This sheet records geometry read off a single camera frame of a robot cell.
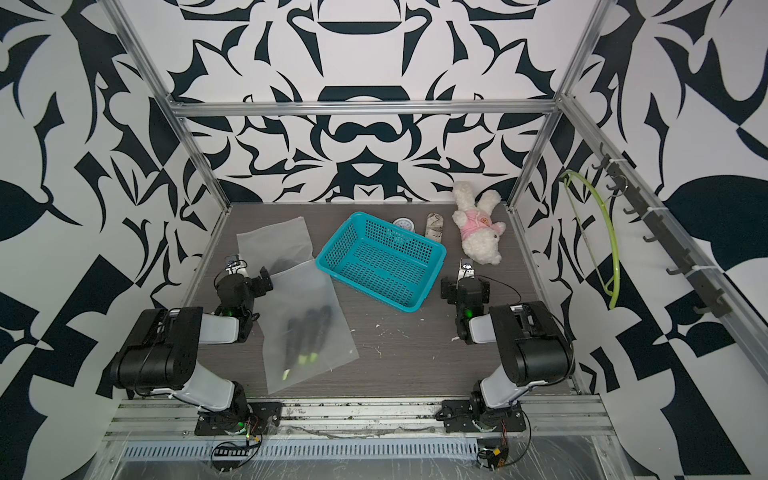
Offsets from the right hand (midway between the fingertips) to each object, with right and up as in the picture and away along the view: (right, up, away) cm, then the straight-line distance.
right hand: (464, 273), depth 95 cm
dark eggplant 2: (-45, -13, -8) cm, 47 cm away
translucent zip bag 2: (-63, +8, +11) cm, 65 cm away
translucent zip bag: (-53, -6, 0) cm, 53 cm away
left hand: (-68, +2, -2) cm, 68 cm away
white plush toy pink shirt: (+5, +18, +7) cm, 20 cm away
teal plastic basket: (-25, +3, +7) cm, 27 cm away
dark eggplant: (-48, -17, -11) cm, 52 cm away
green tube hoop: (+26, +1, -25) cm, 36 cm away
